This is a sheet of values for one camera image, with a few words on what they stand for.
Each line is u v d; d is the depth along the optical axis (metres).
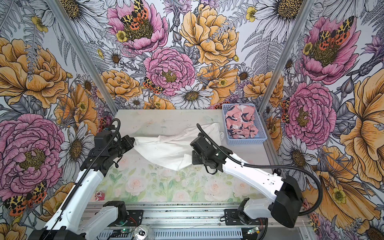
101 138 0.57
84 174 0.48
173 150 0.95
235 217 0.74
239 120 1.10
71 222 0.40
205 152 0.58
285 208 0.38
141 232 0.59
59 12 0.73
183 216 0.76
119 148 0.66
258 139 0.99
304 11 0.73
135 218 0.73
